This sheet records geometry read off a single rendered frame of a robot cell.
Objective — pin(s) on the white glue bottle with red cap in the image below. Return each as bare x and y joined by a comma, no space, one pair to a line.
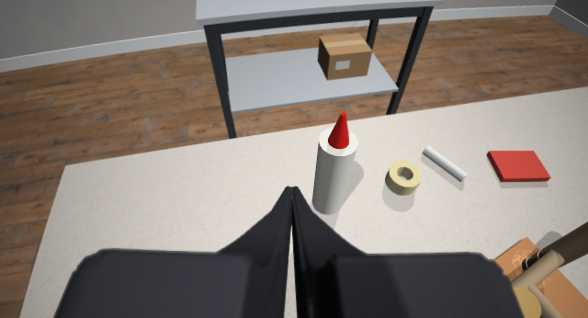
335,157

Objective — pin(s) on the red flat rectangular block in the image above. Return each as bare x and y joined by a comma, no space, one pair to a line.
518,166

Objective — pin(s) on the beige roll of masking tape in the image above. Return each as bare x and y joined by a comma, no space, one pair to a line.
399,186

